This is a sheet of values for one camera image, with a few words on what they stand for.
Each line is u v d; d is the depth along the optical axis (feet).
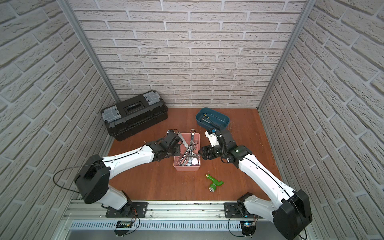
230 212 2.41
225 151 1.92
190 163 2.88
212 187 2.59
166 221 2.33
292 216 1.48
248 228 2.32
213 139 2.29
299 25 2.45
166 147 2.17
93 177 1.42
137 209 2.40
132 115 3.08
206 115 3.72
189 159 2.94
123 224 2.38
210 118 3.69
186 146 2.95
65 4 2.25
